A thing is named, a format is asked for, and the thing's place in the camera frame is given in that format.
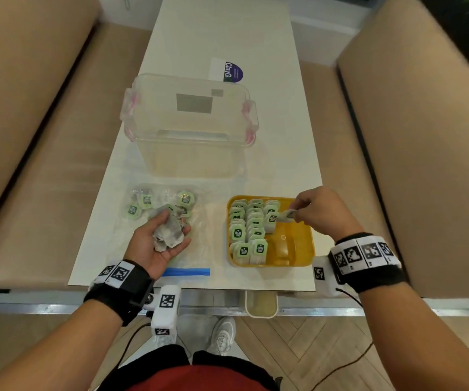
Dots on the person's left hand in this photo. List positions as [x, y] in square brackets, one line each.
[142, 248]

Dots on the person's right hand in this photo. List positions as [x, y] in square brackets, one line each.
[326, 215]

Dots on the tea bags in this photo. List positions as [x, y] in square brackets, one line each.
[185, 198]
[167, 232]
[246, 236]

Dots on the yellow tray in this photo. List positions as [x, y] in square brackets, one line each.
[295, 248]

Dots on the clear zip bag with tea bags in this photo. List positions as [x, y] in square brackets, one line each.
[202, 248]

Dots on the person's left forearm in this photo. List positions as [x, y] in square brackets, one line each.
[47, 354]

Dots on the person's left white shoe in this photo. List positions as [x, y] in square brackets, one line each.
[165, 341]

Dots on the person's white shoe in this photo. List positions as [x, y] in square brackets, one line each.
[165, 341]
[222, 335]

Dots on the person's black trousers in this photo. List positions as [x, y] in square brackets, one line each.
[153, 358]

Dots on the person's right white shoe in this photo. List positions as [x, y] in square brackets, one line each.
[222, 335]

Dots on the person's red shirt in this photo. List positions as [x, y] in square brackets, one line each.
[202, 380]

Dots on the marker cube on right wrist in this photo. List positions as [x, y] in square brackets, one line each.
[324, 280]

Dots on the black right wristband with markers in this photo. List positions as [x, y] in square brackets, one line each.
[377, 272]

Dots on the clear storage box pink latches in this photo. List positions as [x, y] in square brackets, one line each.
[189, 154]

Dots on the beige bench seat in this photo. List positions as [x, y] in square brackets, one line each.
[34, 138]
[418, 158]

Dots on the small white bin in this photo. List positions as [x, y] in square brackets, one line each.
[261, 305]

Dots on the grey rectangular label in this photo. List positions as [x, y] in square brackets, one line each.
[194, 103]

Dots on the white and purple sticker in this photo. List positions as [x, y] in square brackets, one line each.
[226, 71]

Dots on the black planter box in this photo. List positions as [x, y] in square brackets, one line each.
[462, 40]

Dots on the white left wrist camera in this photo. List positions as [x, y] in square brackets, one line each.
[165, 313]

